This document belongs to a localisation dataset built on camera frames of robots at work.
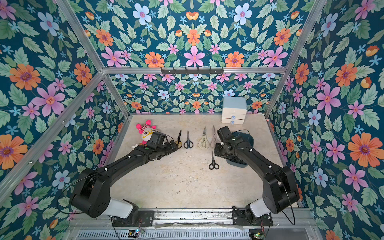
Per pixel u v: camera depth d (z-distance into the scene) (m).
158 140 0.69
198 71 0.93
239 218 0.74
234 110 1.05
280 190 0.43
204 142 1.02
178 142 1.04
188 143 1.02
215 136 1.07
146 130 1.00
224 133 0.68
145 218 0.73
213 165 0.93
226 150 0.62
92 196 0.43
